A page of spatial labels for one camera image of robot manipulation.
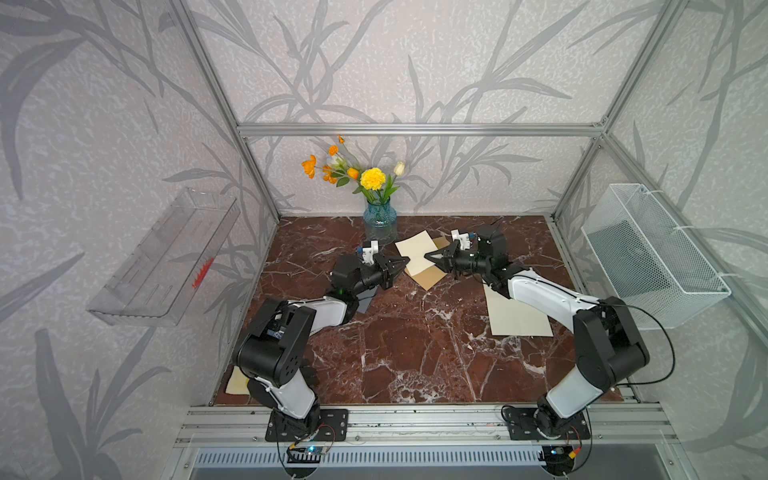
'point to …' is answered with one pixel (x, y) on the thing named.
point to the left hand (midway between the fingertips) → (410, 262)
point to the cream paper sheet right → (511, 317)
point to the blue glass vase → (380, 219)
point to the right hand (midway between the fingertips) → (423, 254)
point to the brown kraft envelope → (430, 276)
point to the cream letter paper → (415, 248)
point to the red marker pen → (202, 273)
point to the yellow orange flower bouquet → (371, 182)
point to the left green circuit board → (305, 455)
